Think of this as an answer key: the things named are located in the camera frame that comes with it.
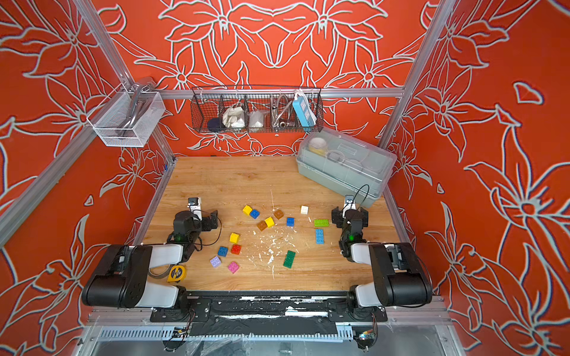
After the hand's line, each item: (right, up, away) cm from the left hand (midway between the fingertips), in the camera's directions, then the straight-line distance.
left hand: (206, 210), depth 93 cm
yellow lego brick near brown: (+27, -5, 0) cm, 28 cm away
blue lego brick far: (+20, -2, +4) cm, 21 cm away
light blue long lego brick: (+49, -11, -3) cm, 50 cm away
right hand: (+60, +2, -2) cm, 60 cm away
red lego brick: (+15, -14, -8) cm, 22 cm away
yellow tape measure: (-6, -21, -14) cm, 26 cm away
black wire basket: (+21, +46, +6) cm, 51 cm away
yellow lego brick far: (+17, -1, +4) cm, 18 cm away
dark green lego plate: (+36, -17, -10) cm, 41 cm away
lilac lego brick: (+7, -19, -10) cm, 22 cm away
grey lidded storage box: (+59, +20, -3) cm, 63 cm away
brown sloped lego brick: (+31, -2, +2) cm, 31 cm away
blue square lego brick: (+36, -5, 0) cm, 37 cm away
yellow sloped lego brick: (+13, -10, -5) cm, 18 cm away
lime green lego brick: (+51, -5, 0) cm, 51 cm away
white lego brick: (+43, -1, +5) cm, 43 cm away
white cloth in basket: (+12, +40, 0) cm, 42 cm away
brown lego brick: (+24, -7, -1) cm, 25 cm away
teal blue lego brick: (+9, -15, -8) cm, 19 cm away
